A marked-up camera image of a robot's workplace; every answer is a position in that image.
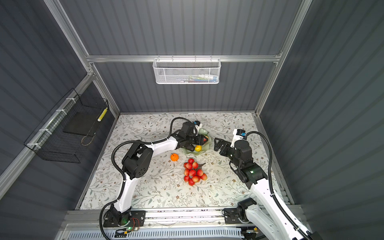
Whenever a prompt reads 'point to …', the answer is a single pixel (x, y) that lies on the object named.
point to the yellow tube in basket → (102, 114)
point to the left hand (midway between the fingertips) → (206, 138)
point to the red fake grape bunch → (193, 172)
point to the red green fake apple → (204, 139)
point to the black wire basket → (66, 133)
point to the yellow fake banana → (198, 148)
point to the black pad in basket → (84, 123)
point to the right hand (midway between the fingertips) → (223, 142)
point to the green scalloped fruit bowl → (204, 147)
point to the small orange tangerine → (174, 157)
